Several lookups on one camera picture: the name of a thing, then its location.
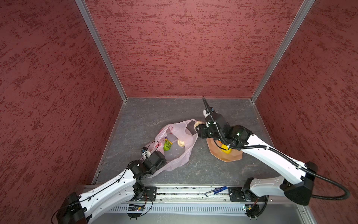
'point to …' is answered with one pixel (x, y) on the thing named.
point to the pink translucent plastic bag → (176, 143)
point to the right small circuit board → (252, 210)
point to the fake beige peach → (181, 143)
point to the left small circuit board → (135, 209)
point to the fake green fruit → (167, 145)
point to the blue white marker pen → (216, 190)
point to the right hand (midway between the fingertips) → (199, 131)
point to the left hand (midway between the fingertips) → (159, 165)
